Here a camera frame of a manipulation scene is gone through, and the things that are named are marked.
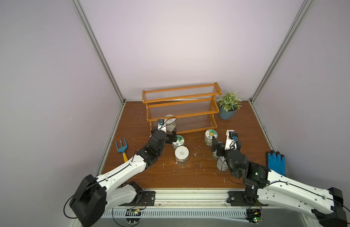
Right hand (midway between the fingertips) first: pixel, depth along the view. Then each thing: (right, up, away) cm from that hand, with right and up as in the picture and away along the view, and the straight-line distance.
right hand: (222, 136), depth 70 cm
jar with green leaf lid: (-22, -6, +15) cm, 27 cm away
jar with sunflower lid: (-3, -3, +19) cm, 19 cm away
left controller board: (-46, -42, +2) cm, 63 cm away
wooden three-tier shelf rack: (-16, +15, +23) cm, 32 cm away
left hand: (-27, +3, +10) cm, 29 cm away
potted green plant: (+12, +19, +25) cm, 33 cm away
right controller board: (+15, -40, -2) cm, 42 cm away
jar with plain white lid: (-20, -12, +9) cm, 25 cm away
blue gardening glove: (+37, -18, +13) cm, 44 cm away
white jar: (-28, +4, +24) cm, 37 cm away
